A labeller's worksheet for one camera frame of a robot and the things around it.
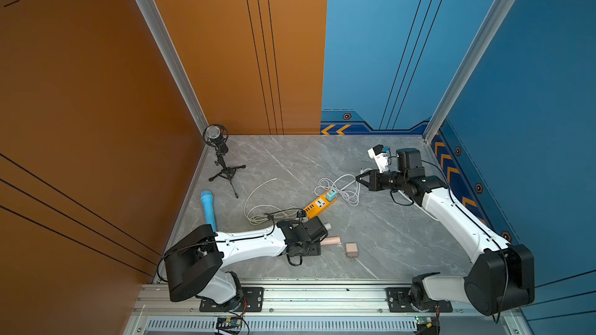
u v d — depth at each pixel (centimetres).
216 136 88
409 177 63
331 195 91
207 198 94
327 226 87
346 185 100
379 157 73
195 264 42
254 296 74
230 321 71
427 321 72
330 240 84
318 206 92
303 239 63
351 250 82
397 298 73
